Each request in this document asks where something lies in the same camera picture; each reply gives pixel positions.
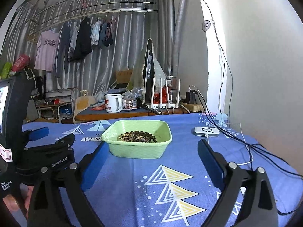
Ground dark beaded bracelets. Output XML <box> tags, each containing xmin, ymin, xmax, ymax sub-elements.
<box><xmin>116</xmin><ymin>130</ymin><xmax>158</xmax><ymax>143</ymax></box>

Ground grey curtain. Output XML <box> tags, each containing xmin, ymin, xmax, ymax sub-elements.
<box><xmin>0</xmin><ymin>0</ymin><xmax>190</xmax><ymax>100</ymax></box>

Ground white shirt hanging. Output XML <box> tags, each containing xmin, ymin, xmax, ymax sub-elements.
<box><xmin>90</xmin><ymin>19</ymin><xmax>101</xmax><ymax>46</ymax></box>

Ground black cables on table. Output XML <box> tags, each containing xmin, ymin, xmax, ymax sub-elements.
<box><xmin>189</xmin><ymin>89</ymin><xmax>303</xmax><ymax>216</ymax></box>

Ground red plastic bag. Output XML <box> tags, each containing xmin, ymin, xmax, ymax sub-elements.
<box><xmin>12</xmin><ymin>54</ymin><xmax>30</xmax><ymax>72</ymax></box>

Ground beige power strip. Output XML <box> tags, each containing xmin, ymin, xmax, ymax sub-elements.
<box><xmin>180</xmin><ymin>103</ymin><xmax>204</xmax><ymax>113</ymax></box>

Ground round wall hook sticker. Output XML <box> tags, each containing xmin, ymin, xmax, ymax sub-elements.
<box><xmin>202</xmin><ymin>20</ymin><xmax>211</xmax><ymax>32</ymax></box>

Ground white four-antenna router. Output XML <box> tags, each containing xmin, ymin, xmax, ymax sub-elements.
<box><xmin>144</xmin><ymin>77</ymin><xmax>181</xmax><ymax>109</ymax></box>

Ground white small rounded device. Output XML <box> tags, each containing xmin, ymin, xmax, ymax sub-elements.
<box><xmin>194</xmin><ymin>127</ymin><xmax>220</xmax><ymax>137</ymax></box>

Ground green plastic bag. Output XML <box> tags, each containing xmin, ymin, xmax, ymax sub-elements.
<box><xmin>1</xmin><ymin>62</ymin><xmax>12</xmax><ymax>80</ymax></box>

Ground metal clothes drying rack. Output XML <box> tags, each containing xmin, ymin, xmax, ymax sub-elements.
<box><xmin>25</xmin><ymin>0</ymin><xmax>161</xmax><ymax>37</ymax></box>

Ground white charging cable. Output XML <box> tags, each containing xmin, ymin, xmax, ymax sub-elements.
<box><xmin>206</xmin><ymin>122</ymin><xmax>254</xmax><ymax>167</ymax></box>

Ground beige chair back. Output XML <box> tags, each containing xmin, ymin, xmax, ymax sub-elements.
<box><xmin>73</xmin><ymin>95</ymin><xmax>97</xmax><ymax>124</ymax></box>

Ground blue tree-patterned tablecloth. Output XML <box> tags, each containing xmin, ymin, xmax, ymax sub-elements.
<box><xmin>21</xmin><ymin>112</ymin><xmax>303</xmax><ymax>227</ymax></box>

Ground wooden desk blue top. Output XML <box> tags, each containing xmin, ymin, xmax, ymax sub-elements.
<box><xmin>74</xmin><ymin>108</ymin><xmax>189</xmax><ymax>122</ymax></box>

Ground white enamel mug red star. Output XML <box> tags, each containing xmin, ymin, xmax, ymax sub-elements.
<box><xmin>105</xmin><ymin>94</ymin><xmax>122</xmax><ymax>113</ymax></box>

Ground black monitor under lace cloth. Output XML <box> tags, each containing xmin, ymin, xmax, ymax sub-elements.
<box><xmin>128</xmin><ymin>38</ymin><xmax>166</xmax><ymax>104</ymax></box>

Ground pink t-shirt hanging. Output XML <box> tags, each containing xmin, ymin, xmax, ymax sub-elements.
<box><xmin>34</xmin><ymin>30</ymin><xmax>60</xmax><ymax>72</ymax></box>

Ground black power adapter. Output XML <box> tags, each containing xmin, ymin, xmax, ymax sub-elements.
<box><xmin>185</xmin><ymin>90</ymin><xmax>196</xmax><ymax>104</ymax></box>

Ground green plastic square bowl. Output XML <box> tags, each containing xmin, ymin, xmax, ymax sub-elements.
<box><xmin>101</xmin><ymin>120</ymin><xmax>172</xmax><ymax>159</ymax></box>

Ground clear glass jar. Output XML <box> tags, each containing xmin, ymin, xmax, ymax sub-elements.
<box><xmin>166</xmin><ymin>76</ymin><xmax>178</xmax><ymax>99</ymax></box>

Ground dark blue trousers hanging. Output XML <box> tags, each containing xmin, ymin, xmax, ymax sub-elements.
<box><xmin>54</xmin><ymin>22</ymin><xmax>71</xmax><ymax>78</ymax></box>

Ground cardboard box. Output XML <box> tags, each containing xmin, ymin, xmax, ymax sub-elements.
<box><xmin>116</xmin><ymin>70</ymin><xmax>133</xmax><ymax>84</ymax></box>

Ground black jacket hanging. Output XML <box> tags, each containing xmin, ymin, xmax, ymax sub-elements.
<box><xmin>70</xmin><ymin>17</ymin><xmax>92</xmax><ymax>62</ymax></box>

